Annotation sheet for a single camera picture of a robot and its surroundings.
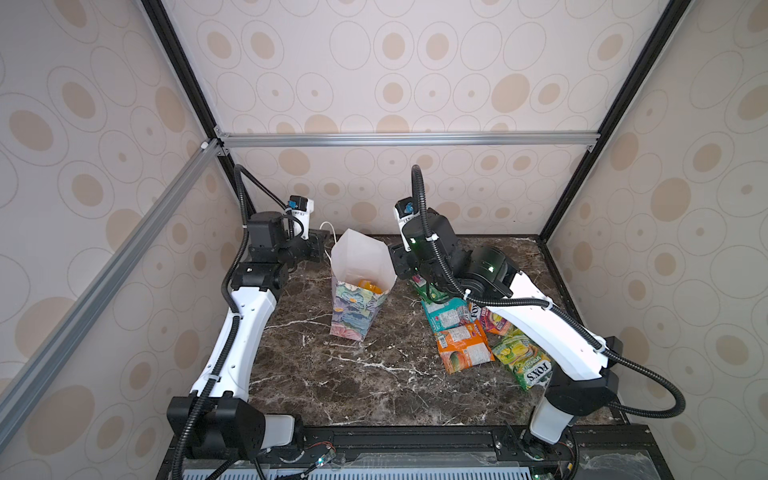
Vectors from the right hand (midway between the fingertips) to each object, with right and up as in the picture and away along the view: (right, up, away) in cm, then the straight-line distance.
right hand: (399, 245), depth 64 cm
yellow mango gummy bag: (-9, -11, +36) cm, 38 cm away
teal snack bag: (+15, -20, +29) cm, 39 cm away
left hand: (-16, +5, +8) cm, 18 cm away
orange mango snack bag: (+20, -29, +23) cm, 42 cm away
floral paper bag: (-11, -8, +35) cm, 38 cm away
